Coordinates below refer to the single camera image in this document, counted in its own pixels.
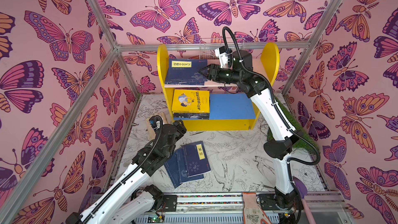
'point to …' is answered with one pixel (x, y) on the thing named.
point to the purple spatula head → (301, 186)
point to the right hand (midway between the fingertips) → (201, 69)
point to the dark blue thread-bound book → (175, 168)
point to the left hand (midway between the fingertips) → (180, 122)
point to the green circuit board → (155, 219)
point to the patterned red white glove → (252, 213)
